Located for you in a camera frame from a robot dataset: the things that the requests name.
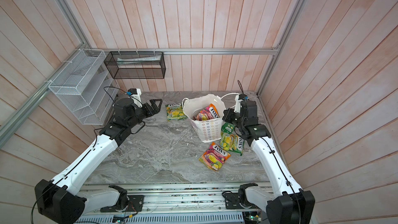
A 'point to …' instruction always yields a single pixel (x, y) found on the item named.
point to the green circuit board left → (118, 218)
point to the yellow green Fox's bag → (230, 140)
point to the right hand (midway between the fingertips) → (223, 110)
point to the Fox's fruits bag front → (214, 157)
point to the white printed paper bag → (207, 130)
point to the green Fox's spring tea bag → (174, 111)
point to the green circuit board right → (252, 217)
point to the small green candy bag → (227, 128)
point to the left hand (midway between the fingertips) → (157, 105)
